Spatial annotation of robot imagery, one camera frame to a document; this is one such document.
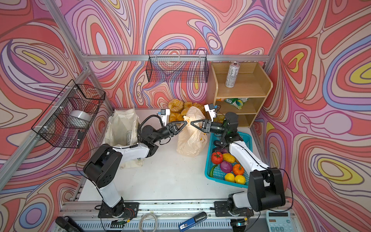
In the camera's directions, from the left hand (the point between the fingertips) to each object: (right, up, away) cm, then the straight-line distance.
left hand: (187, 125), depth 71 cm
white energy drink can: (-39, -9, +25) cm, 47 cm away
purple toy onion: (+23, -25, +12) cm, 36 cm away
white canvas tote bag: (-44, -4, +25) cm, 51 cm away
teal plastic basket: (+18, -31, +14) cm, 38 cm away
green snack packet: (+35, +15, +26) cm, 46 cm away
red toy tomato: (+18, -20, +15) cm, 31 cm away
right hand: (+2, -1, +1) cm, 3 cm away
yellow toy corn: (+25, -20, +16) cm, 36 cm away
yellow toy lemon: (+24, -30, +9) cm, 39 cm away
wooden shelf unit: (+42, +27, +20) cm, 53 cm away
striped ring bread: (-9, +6, +40) cm, 41 cm away
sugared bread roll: (-9, +15, +42) cm, 46 cm away
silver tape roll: (-53, +3, -1) cm, 53 cm away
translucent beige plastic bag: (+2, -8, -1) cm, 8 cm away
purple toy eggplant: (+24, -17, +21) cm, 36 cm away
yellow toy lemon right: (+29, -30, +7) cm, 43 cm away
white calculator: (+45, -47, -2) cm, 65 cm away
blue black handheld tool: (+3, -46, -4) cm, 46 cm away
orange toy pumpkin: (+30, -26, +11) cm, 41 cm away
